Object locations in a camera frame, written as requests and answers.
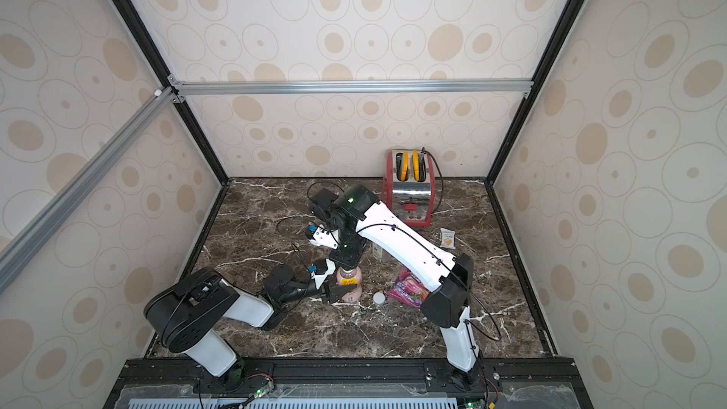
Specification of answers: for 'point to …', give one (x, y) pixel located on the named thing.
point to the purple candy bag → (408, 289)
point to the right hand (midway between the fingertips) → (346, 268)
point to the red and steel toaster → (409, 186)
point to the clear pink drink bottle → (352, 277)
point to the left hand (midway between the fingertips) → (355, 277)
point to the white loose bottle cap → (379, 297)
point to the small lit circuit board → (260, 393)
